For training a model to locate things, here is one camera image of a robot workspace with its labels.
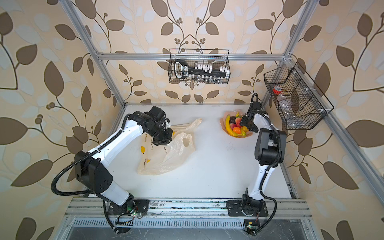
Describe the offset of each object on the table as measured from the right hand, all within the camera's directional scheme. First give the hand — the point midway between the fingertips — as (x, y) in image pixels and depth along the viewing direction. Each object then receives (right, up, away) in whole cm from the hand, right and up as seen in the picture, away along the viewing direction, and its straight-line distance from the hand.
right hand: (248, 127), depth 99 cm
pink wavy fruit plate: (-9, +10, +9) cm, 16 cm away
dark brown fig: (-10, +5, +3) cm, 12 cm away
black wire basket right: (+18, +14, -24) cm, 33 cm away
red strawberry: (-10, +1, +3) cm, 11 cm away
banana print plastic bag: (-55, -16, -22) cm, 61 cm away
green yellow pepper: (-6, +8, +6) cm, 11 cm away
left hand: (-46, -7, -23) cm, 51 cm away
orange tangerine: (-8, -2, -1) cm, 8 cm away
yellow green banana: (-14, +2, +2) cm, 14 cm away
